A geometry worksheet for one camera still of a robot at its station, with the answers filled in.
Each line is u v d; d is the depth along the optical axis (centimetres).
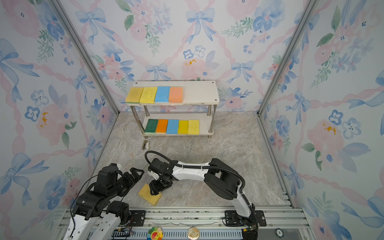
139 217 75
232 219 73
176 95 81
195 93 83
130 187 64
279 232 70
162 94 80
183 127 100
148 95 80
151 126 101
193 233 70
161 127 101
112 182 56
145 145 100
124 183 63
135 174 66
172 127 101
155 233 69
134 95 78
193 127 102
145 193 81
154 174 75
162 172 66
